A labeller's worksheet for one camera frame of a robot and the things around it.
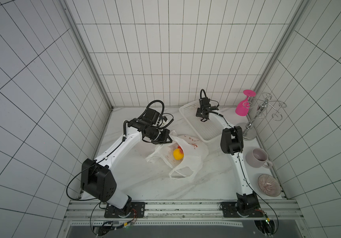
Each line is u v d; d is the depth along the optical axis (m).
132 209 0.72
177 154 0.87
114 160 0.44
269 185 0.79
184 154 0.78
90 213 0.70
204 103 0.92
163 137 0.68
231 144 0.68
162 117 0.73
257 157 0.91
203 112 0.86
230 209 0.73
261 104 0.83
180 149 0.77
